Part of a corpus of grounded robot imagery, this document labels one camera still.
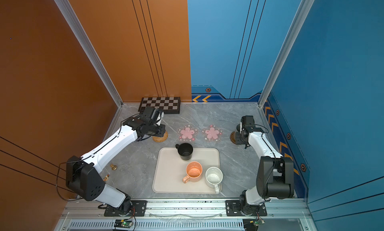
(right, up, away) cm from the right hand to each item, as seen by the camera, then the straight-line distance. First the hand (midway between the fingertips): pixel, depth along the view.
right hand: (241, 138), depth 91 cm
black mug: (-34, -7, -4) cm, 35 cm away
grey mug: (-3, +7, -3) cm, 8 cm away
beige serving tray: (-43, -19, -2) cm, 47 cm away
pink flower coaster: (-34, +1, +11) cm, 36 cm away
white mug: (-18, -20, -9) cm, 29 cm away
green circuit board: (-63, -38, -20) cm, 76 cm away
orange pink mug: (-29, -18, -6) cm, 34 cm away
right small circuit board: (-1, -38, -21) cm, 43 cm away
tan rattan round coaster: (-51, -2, +8) cm, 52 cm away
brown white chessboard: (-49, +22, +25) cm, 59 cm away
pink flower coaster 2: (-17, +1, +11) cm, 20 cm away
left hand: (-46, +6, -6) cm, 47 cm away
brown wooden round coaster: (-3, -1, +8) cm, 9 cm away
